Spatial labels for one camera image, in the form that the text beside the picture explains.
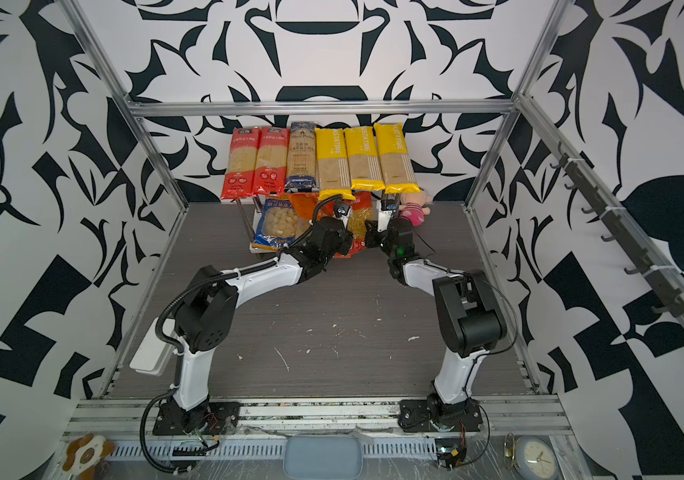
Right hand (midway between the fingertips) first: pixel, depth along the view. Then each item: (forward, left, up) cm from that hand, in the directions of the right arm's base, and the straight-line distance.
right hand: (369, 217), depth 93 cm
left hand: (-2, +6, +2) cm, 7 cm away
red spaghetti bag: (+2, +26, +19) cm, 33 cm away
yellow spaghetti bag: (-3, +10, +19) cm, 21 cm away
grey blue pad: (-58, +13, -15) cm, 62 cm away
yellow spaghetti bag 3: (-1, -6, +18) cm, 19 cm away
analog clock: (-59, -34, -14) cm, 69 cm away
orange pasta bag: (+9, +21, -3) cm, 23 cm away
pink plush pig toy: (+15, -18, -12) cm, 26 cm away
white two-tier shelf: (-4, -4, +10) cm, 12 cm away
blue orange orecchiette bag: (+3, +30, -6) cm, 31 cm away
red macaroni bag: (+2, +3, 0) cm, 3 cm away
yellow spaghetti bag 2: (+2, +2, +18) cm, 18 cm away
